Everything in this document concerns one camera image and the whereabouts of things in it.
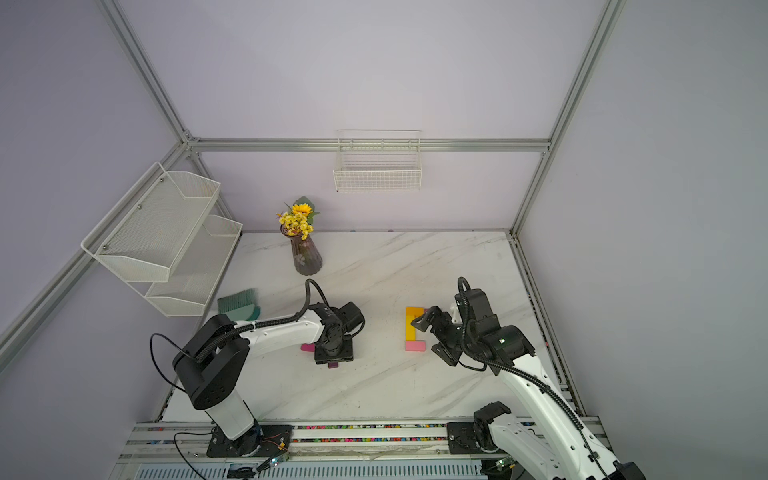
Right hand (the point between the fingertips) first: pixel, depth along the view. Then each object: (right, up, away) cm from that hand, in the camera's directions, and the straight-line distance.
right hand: (422, 338), depth 74 cm
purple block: (-24, -10, +10) cm, 28 cm away
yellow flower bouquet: (-36, +32, +16) cm, 51 cm away
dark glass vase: (-37, +20, +28) cm, 50 cm away
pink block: (0, -7, +17) cm, 18 cm away
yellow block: (-2, -3, +19) cm, 20 cm away
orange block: (0, +2, +25) cm, 25 cm away
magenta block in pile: (-29, -4, +4) cm, 30 cm away
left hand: (-23, -10, +13) cm, 29 cm away
